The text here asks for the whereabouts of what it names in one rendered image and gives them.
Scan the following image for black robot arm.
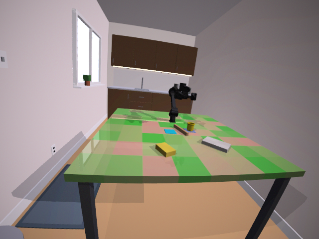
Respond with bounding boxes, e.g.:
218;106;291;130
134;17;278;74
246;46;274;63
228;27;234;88
168;83;190;122

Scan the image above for yellow rectangular block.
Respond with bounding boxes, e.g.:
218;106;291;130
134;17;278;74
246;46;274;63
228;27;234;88
156;142;176;157

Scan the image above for brown wooden plank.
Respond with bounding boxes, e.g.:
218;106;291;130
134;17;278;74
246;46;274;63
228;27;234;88
173;124;189;136

